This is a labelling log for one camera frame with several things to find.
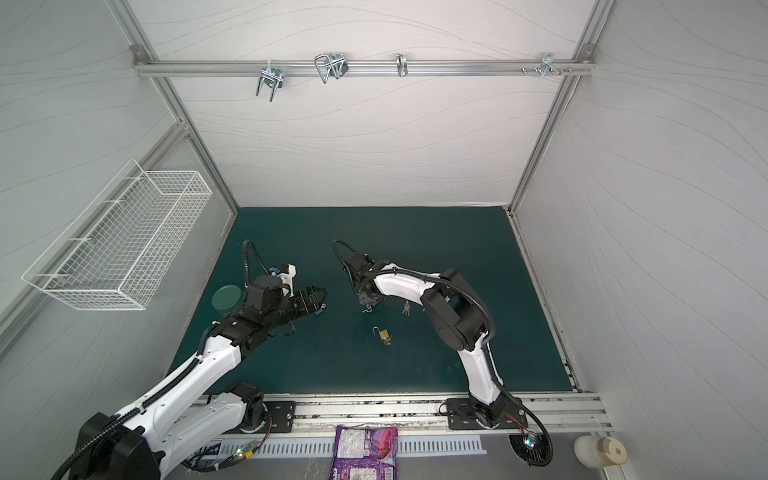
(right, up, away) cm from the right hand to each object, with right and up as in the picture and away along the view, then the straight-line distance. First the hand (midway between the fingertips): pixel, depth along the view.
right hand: (376, 286), depth 96 cm
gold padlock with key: (+3, -13, -8) cm, 16 cm away
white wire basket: (-59, +14, -27) cm, 66 cm away
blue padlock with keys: (-2, -6, -3) cm, 8 cm away
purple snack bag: (-1, -34, -28) cm, 44 cm away
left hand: (-14, +1, -14) cm, 20 cm away
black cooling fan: (+40, -36, -24) cm, 58 cm away
